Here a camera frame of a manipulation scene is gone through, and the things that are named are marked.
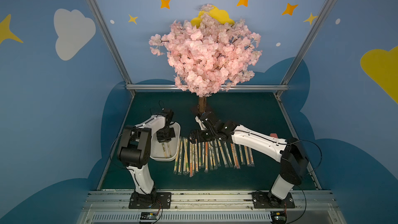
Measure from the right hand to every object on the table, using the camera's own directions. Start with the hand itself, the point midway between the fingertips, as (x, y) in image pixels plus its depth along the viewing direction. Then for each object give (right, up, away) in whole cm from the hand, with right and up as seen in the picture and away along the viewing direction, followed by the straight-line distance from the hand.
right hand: (195, 135), depth 81 cm
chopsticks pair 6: (+30, -14, +9) cm, 34 cm away
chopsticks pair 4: (+11, -14, +9) cm, 20 cm away
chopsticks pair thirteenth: (-9, -13, +8) cm, 18 cm away
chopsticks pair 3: (+6, -14, +7) cm, 17 cm away
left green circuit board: (-22, -36, -9) cm, 43 cm away
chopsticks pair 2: (+4, -13, +9) cm, 17 cm away
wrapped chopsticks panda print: (-21, -8, +12) cm, 25 cm away
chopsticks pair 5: (+13, -12, +10) cm, 20 cm away
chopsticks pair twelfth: (-6, -13, +8) cm, 16 cm away
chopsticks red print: (-3, -15, +7) cm, 17 cm away
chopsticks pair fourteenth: (-11, -15, +7) cm, 20 cm away
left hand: (-17, -4, +14) cm, 23 cm away
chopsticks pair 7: (+32, -15, +7) cm, 36 cm away
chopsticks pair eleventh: (0, -14, +7) cm, 16 cm away
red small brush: (+49, -2, +15) cm, 51 cm away
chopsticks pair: (+2, -13, +9) cm, 16 cm away
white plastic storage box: (-24, -12, +10) cm, 28 cm away
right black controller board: (+40, -38, -8) cm, 56 cm away
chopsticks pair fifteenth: (+9, -14, +8) cm, 18 cm away
